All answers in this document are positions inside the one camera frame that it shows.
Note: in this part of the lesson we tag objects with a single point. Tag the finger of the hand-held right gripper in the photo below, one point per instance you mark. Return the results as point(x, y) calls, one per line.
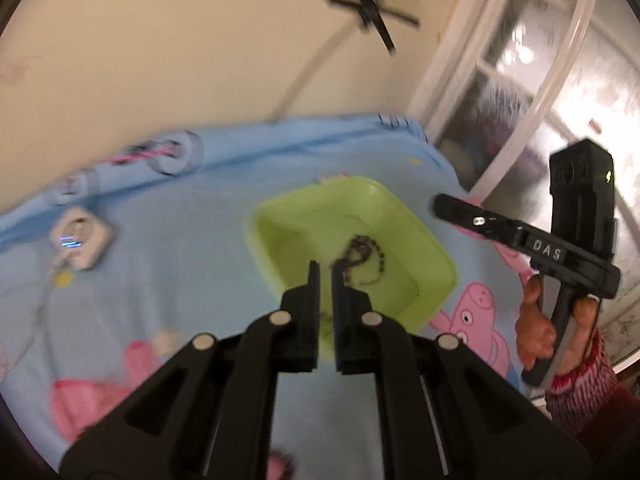
point(475, 220)

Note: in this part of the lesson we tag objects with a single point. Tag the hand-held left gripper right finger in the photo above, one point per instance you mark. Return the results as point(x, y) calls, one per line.
point(338, 290)

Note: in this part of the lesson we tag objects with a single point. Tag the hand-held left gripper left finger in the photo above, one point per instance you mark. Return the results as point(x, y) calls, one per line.
point(314, 290)

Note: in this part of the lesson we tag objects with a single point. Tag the green plastic container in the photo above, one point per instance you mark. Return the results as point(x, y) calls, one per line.
point(300, 210)

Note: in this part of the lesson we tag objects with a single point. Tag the person's right forearm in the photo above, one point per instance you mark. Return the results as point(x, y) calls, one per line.
point(582, 390)

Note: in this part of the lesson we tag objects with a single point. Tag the person's right hand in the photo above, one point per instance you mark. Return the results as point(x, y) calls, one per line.
point(537, 330)

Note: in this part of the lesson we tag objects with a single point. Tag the blue cartoon printed blanket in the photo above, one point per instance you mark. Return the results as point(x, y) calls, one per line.
point(200, 260)

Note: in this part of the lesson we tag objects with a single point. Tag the white framed glass door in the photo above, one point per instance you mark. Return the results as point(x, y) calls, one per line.
point(550, 35)

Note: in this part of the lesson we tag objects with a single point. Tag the white charger block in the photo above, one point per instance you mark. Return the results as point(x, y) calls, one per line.
point(82, 240)

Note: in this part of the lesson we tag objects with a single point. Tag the black cross-shaped wall mount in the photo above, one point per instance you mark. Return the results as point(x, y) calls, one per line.
point(370, 5)

